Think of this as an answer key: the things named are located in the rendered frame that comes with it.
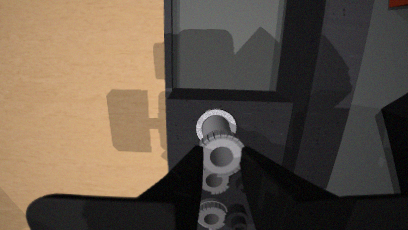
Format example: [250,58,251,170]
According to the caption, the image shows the black long square bar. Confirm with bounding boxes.
[276,0,374,190]

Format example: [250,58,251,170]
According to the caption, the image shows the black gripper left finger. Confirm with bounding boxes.
[26,145,204,230]

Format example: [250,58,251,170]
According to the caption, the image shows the grey flanged bushing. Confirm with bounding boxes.
[199,116,244,177]

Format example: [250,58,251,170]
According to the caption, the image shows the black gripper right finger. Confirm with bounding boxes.
[240,146,408,230]

